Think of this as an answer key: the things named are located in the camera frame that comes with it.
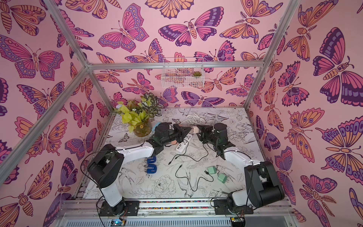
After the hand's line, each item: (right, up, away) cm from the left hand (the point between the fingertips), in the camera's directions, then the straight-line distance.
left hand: (194, 127), depth 80 cm
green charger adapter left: (+11, -26, +5) cm, 29 cm away
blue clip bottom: (-25, -25, +5) cm, 36 cm away
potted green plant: (-34, +7, +10) cm, 37 cm away
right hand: (+2, +1, +4) cm, 5 cm away
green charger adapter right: (+17, -29, +1) cm, 34 cm away
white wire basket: (-6, +36, +15) cm, 40 cm away
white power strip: (-7, -13, +14) cm, 21 cm away
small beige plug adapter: (+1, -2, +3) cm, 4 cm away
